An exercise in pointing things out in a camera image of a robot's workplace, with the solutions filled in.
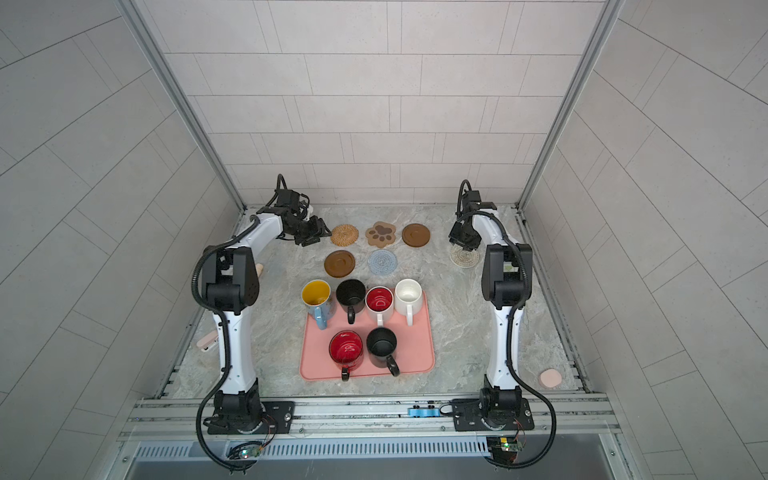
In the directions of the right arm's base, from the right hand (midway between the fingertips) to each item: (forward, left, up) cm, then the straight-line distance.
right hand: (457, 240), depth 104 cm
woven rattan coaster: (+6, +40, -1) cm, 41 cm away
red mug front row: (-35, +37, -1) cm, 51 cm away
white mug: (-24, +19, +6) cm, 32 cm away
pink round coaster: (-46, -16, -3) cm, 48 cm away
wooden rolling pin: (-31, +74, +2) cm, 81 cm away
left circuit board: (-56, +57, +1) cm, 80 cm away
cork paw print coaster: (+6, +27, -1) cm, 27 cm away
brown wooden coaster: (-6, +41, -1) cm, 42 cm away
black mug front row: (-35, +27, 0) cm, 44 cm away
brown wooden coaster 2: (+5, +14, -2) cm, 15 cm away
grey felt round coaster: (-7, +27, -1) cm, 28 cm away
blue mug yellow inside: (-20, +47, +2) cm, 51 cm away
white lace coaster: (-6, -1, -3) cm, 7 cm away
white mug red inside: (-22, +28, 0) cm, 36 cm away
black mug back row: (-21, +36, +4) cm, 42 cm away
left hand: (+4, +43, +6) cm, 44 cm away
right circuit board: (-58, 0, -4) cm, 58 cm away
